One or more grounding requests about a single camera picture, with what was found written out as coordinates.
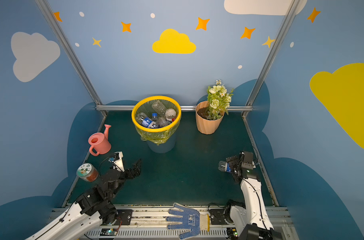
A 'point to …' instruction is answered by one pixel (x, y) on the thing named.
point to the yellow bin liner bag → (156, 135)
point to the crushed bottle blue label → (228, 170)
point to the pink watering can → (99, 142)
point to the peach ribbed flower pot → (206, 125)
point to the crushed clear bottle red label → (170, 115)
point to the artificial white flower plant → (220, 100)
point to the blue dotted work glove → (192, 221)
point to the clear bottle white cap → (162, 122)
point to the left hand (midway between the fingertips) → (136, 161)
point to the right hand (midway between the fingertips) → (233, 162)
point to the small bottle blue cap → (155, 117)
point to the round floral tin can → (88, 172)
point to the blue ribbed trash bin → (164, 147)
